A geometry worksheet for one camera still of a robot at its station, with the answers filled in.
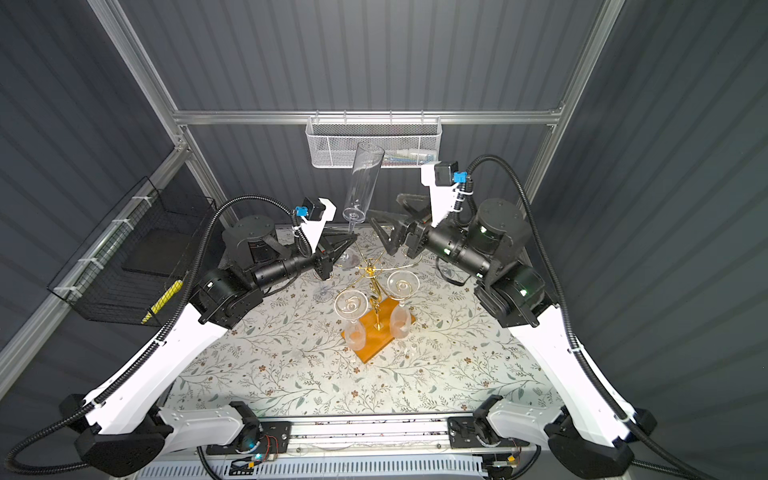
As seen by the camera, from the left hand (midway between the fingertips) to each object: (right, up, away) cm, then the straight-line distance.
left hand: (354, 233), depth 59 cm
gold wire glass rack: (+3, -8, +11) cm, 14 cm away
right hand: (+6, +3, -10) cm, 12 cm away
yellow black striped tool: (-46, -15, +9) cm, 49 cm away
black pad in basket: (-54, -3, +20) cm, 57 cm away
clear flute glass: (+10, -11, +5) cm, 15 cm away
